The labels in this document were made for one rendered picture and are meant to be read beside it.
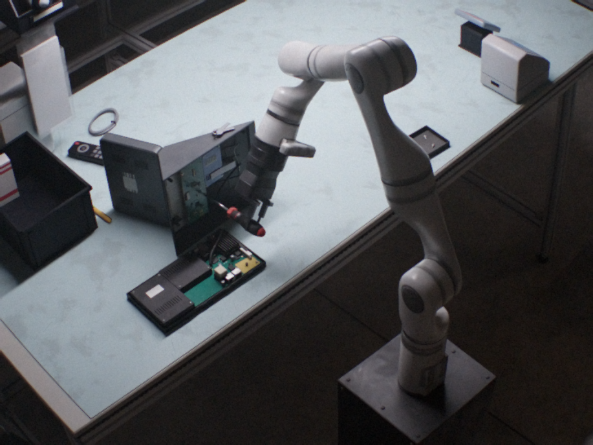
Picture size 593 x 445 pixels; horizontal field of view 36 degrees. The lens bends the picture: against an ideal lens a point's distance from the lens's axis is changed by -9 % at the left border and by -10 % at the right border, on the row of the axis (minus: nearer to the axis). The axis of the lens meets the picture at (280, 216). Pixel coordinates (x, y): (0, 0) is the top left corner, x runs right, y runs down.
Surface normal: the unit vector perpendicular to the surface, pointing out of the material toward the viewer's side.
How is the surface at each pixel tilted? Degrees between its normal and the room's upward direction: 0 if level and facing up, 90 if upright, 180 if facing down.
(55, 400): 0
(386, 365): 0
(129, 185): 90
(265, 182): 87
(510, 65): 90
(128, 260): 0
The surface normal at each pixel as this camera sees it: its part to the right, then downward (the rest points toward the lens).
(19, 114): 0.68, 0.47
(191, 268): -0.06, -0.73
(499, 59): -0.73, 0.49
